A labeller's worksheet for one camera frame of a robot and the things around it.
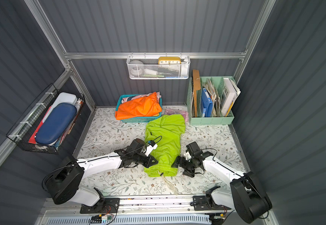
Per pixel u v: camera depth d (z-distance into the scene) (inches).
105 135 40.4
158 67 35.6
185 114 44.9
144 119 41.1
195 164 25.8
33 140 25.8
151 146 30.5
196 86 34.3
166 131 39.8
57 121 26.7
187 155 32.0
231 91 37.3
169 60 34.1
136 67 32.5
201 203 28.5
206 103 38.0
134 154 26.8
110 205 28.9
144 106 40.1
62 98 30.8
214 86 40.0
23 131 24.2
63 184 17.0
